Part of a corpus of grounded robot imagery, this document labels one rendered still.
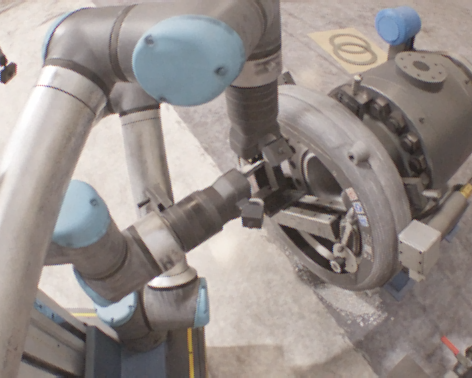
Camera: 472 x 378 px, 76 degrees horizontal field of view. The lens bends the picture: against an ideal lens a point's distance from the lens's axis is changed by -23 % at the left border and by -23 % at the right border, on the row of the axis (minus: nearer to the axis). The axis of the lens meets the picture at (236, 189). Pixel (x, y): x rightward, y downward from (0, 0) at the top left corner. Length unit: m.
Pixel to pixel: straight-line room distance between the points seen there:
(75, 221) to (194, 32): 0.25
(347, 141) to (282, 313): 0.97
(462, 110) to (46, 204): 1.37
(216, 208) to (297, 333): 1.15
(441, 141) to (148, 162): 0.94
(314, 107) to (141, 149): 0.45
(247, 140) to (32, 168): 0.33
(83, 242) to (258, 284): 1.36
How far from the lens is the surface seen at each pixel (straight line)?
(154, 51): 0.31
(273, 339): 1.64
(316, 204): 1.24
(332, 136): 0.92
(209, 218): 0.56
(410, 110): 1.22
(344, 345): 1.66
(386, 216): 0.95
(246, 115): 0.51
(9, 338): 0.37
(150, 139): 0.93
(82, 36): 0.38
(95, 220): 0.44
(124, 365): 1.27
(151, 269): 0.55
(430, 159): 1.23
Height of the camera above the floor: 1.58
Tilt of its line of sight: 51 degrees down
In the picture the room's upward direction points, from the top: 8 degrees counter-clockwise
